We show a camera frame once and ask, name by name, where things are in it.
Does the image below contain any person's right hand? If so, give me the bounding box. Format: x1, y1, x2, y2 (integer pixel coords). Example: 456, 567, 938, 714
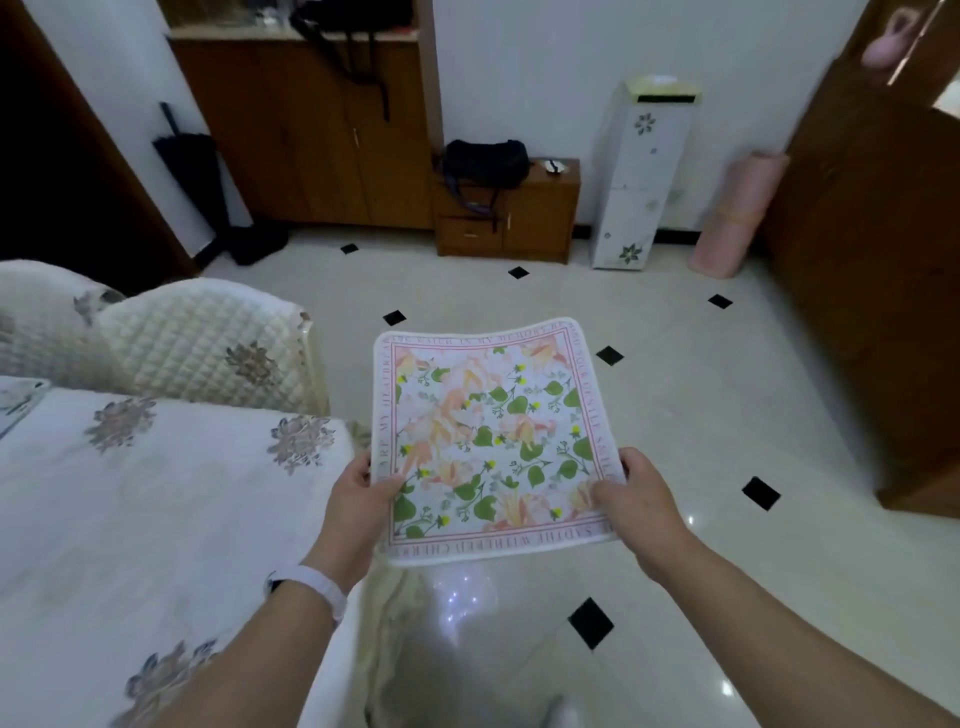
590, 447, 703, 586

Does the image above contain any person's left hand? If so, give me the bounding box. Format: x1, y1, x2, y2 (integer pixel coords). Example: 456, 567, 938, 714
299, 449, 408, 594

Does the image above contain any orange green floral placemat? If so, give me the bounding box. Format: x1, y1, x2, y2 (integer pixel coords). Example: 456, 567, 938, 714
371, 317, 628, 568

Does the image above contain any white Beautiful floral placemat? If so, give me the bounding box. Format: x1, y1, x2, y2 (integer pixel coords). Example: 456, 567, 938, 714
0, 374, 52, 442

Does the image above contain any person's right forearm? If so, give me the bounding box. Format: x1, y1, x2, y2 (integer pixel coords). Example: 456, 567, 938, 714
659, 536, 960, 728

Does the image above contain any person's left forearm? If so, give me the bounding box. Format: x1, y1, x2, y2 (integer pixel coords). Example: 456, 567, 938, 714
149, 592, 339, 728

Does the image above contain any dining table with floral cloth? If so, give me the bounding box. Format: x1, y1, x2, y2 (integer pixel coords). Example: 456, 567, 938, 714
0, 374, 429, 728

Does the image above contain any smartwatch with white band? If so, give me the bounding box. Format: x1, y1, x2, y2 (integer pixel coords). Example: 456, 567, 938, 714
263, 563, 349, 628

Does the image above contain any white shoe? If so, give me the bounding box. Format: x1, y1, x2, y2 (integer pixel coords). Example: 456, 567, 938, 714
545, 693, 585, 728

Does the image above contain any pink rolled mat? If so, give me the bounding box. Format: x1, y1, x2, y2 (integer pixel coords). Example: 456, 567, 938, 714
686, 149, 790, 279

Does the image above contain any small wooden cabinet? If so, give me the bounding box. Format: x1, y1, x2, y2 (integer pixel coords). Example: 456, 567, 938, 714
431, 157, 583, 265

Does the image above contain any large wooden display cabinet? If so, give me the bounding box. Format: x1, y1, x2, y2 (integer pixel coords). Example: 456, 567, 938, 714
757, 0, 960, 519

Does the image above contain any white floral narrow cabinet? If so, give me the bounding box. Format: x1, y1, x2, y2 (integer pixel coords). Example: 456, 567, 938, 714
588, 74, 703, 271

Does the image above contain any black soft bag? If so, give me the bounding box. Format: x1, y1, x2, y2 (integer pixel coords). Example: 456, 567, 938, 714
438, 138, 532, 234

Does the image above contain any black folded umbrella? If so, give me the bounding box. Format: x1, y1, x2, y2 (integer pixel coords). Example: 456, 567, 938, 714
152, 102, 290, 268

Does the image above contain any wooden sideboard cabinet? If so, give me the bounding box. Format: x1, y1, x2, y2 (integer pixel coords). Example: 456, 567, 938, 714
157, 0, 444, 230

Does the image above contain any dark wooden door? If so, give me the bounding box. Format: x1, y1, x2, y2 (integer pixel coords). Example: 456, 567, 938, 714
0, 0, 181, 275

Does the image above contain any pink soft item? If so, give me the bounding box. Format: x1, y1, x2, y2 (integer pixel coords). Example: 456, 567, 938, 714
860, 7, 924, 73

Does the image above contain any brown door frame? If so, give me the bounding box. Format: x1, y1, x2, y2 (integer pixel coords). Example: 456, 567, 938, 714
0, 0, 200, 275

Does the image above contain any black bag with straps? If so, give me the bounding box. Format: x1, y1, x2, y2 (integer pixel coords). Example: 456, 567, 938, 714
288, 0, 415, 121

